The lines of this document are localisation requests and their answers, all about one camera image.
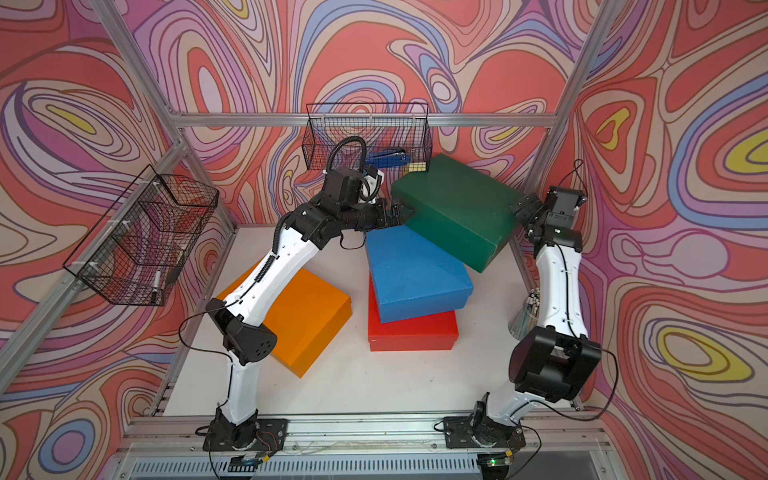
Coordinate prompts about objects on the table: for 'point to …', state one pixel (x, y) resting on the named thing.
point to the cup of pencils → (527, 317)
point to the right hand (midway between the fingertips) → (524, 217)
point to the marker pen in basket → (156, 284)
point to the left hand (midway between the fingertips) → (407, 213)
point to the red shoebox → (431, 332)
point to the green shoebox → (459, 209)
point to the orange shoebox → (305, 315)
